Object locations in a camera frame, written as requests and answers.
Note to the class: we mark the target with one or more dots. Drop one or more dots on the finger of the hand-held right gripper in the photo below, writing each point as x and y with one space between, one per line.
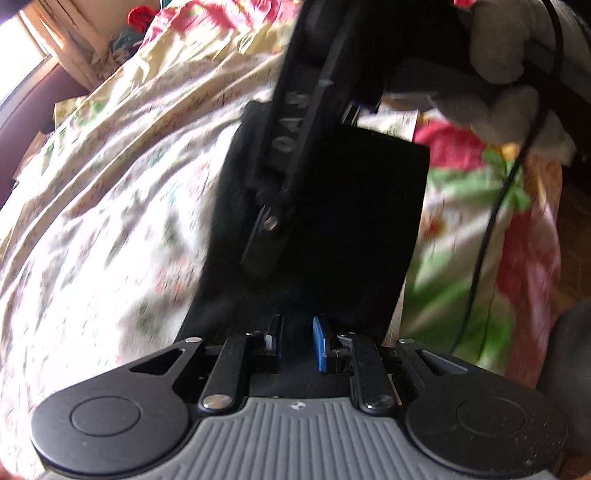
362 107
268 235

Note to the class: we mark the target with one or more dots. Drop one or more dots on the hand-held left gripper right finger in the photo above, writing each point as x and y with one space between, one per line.
321 344

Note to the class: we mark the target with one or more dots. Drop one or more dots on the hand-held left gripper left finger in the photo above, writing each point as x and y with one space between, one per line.
276 344

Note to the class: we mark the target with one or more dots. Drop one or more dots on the black pants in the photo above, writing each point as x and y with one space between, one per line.
346 207

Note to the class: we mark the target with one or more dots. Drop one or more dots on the person's right hand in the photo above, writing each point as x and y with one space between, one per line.
503 41

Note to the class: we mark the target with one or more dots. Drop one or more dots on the white small-floral blanket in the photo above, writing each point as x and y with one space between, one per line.
115 207

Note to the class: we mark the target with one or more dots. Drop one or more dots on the bright pink floral bedsheet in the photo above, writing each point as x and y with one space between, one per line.
461 277

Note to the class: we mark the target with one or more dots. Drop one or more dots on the pile of colourful clothes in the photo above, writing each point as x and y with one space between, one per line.
136 23

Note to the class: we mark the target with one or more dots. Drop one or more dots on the dark grey cloth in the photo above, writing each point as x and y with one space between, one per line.
570 369

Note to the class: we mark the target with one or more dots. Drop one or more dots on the maroon padded headboard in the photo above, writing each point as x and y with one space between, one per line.
27 138

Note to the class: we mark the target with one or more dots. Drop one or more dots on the cream window curtain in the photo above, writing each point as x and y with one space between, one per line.
74 41

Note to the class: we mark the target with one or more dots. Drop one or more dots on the window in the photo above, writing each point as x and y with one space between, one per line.
21 60

